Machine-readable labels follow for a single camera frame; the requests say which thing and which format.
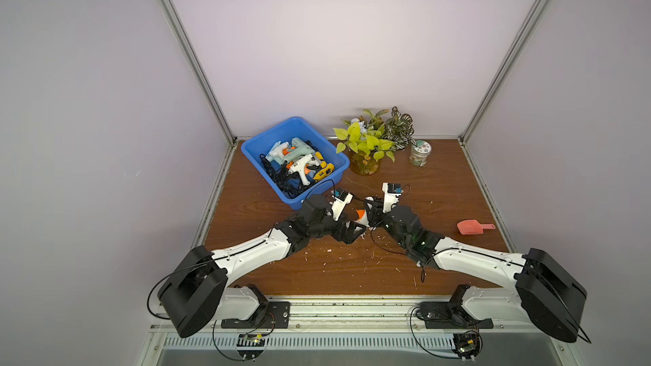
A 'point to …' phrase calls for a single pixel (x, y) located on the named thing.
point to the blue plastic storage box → (299, 128)
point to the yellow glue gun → (325, 169)
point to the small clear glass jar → (420, 153)
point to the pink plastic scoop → (473, 227)
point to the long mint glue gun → (300, 148)
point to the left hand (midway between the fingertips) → (359, 223)
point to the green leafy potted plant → (363, 139)
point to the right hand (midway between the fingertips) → (367, 197)
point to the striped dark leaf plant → (399, 130)
